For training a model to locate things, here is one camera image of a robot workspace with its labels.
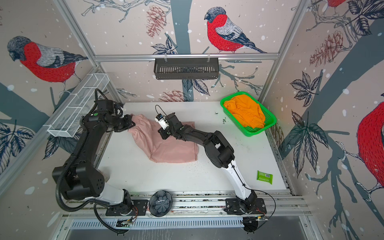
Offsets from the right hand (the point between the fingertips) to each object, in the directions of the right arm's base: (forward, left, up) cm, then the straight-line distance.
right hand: (158, 132), depth 95 cm
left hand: (-4, +10, +15) cm, 19 cm away
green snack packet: (-22, -65, -10) cm, 69 cm away
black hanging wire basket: (+42, -16, +20) cm, 49 cm away
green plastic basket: (+15, -76, -5) cm, 78 cm away
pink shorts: (-10, -8, -4) cm, 14 cm away
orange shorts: (+25, -61, -4) cm, 66 cm away
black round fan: (-38, -8, -7) cm, 40 cm away
